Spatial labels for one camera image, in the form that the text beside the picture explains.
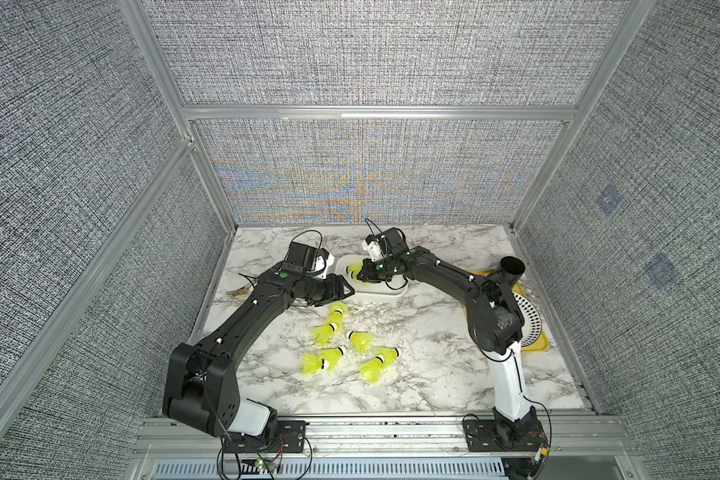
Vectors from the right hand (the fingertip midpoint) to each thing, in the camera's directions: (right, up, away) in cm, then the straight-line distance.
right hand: (355, 268), depth 93 cm
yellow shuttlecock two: (0, -1, +4) cm, 4 cm away
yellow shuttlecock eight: (-8, -26, -8) cm, 28 cm away
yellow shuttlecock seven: (+5, -28, -9) cm, 30 cm away
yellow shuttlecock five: (+1, -21, -3) cm, 22 cm away
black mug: (+49, -1, +2) cm, 49 cm away
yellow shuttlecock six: (+9, -25, -7) cm, 28 cm away
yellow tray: (+54, -22, -6) cm, 59 cm away
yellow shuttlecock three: (-6, -14, +1) cm, 15 cm away
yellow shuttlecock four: (-9, -19, -5) cm, 22 cm away
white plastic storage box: (+7, -8, +1) cm, 10 cm away
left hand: (-1, -6, -12) cm, 13 cm away
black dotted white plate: (+54, -17, -3) cm, 56 cm away
